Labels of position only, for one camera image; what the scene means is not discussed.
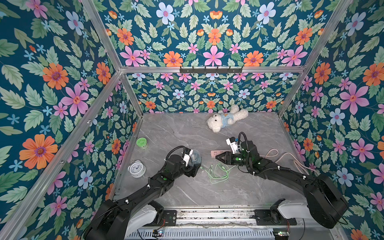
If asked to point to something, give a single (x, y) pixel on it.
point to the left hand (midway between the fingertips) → (196, 161)
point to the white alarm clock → (137, 168)
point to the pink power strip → (215, 152)
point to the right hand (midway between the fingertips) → (220, 154)
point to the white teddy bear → (216, 122)
